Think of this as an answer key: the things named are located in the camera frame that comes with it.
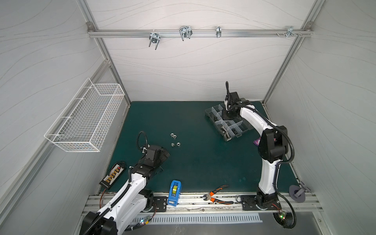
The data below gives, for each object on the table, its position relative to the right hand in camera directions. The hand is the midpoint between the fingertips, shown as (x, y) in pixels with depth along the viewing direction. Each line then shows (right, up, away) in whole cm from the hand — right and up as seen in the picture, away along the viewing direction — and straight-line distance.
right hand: (228, 112), depth 97 cm
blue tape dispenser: (-34, -42, -23) cm, 59 cm away
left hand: (-41, -24, -10) cm, 48 cm away
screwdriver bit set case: (-70, -37, -16) cm, 80 cm away
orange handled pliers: (-15, -45, -21) cm, 52 cm away
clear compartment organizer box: (+1, -12, +3) cm, 12 cm away
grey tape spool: (+31, -42, -18) cm, 56 cm away
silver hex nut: (-36, -16, +2) cm, 40 cm away
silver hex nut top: (-39, -15, +3) cm, 42 cm away
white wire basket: (-77, -6, -29) cm, 82 cm away
